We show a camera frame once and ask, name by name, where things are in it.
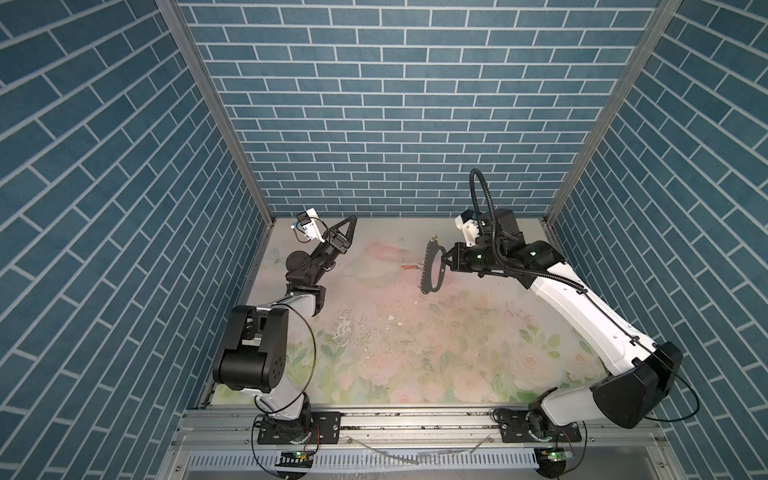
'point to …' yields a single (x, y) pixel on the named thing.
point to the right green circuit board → (551, 456)
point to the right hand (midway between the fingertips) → (438, 255)
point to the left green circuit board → (296, 459)
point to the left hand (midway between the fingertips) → (358, 222)
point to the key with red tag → (418, 266)
